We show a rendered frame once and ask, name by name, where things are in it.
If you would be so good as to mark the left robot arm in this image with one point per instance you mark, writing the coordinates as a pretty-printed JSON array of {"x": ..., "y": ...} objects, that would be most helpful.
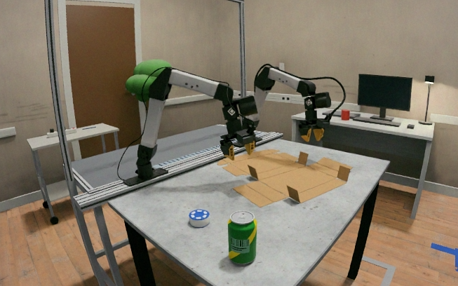
[{"x": 266, "y": 80}]

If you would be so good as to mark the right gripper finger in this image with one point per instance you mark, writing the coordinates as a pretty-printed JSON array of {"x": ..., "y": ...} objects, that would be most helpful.
[
  {"x": 250, "y": 147},
  {"x": 231, "y": 153}
]

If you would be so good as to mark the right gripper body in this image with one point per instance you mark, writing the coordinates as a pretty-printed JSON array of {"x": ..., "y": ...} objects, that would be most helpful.
[{"x": 232, "y": 126}]

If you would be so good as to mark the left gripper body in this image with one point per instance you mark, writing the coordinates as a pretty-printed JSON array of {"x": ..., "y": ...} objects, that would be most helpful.
[{"x": 306, "y": 124}]

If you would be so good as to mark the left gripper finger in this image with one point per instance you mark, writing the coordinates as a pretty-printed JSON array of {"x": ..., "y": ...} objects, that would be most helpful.
[
  {"x": 318, "y": 133},
  {"x": 306, "y": 138}
]

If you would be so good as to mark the flat brown cardboard box blank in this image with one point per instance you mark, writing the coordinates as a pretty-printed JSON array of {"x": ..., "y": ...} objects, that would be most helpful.
[{"x": 279, "y": 172}]

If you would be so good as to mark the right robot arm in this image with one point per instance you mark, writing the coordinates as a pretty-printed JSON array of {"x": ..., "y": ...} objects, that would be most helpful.
[{"x": 158, "y": 93}]

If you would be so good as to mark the green drink can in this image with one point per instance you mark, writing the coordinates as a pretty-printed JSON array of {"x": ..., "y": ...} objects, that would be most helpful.
[{"x": 242, "y": 237}]

